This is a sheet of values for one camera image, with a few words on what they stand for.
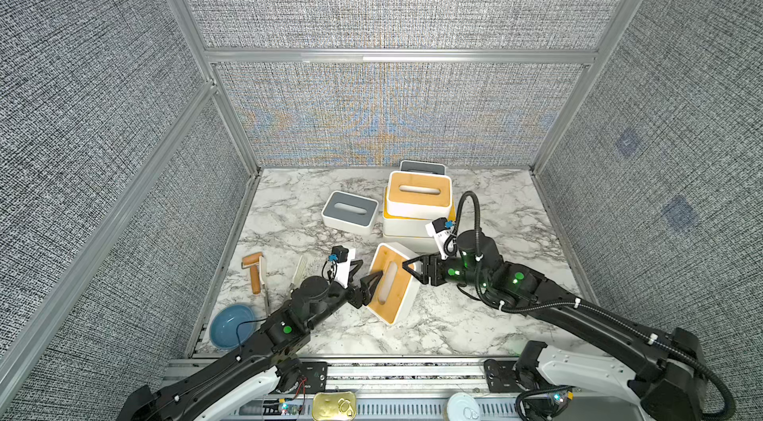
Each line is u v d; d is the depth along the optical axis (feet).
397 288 2.33
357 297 2.20
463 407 2.13
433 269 2.04
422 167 3.71
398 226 2.77
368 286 2.17
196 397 1.49
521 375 2.13
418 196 2.66
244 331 1.85
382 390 2.40
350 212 3.35
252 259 3.03
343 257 2.13
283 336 1.85
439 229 2.16
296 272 2.88
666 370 1.29
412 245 2.55
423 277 2.10
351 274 2.45
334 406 2.17
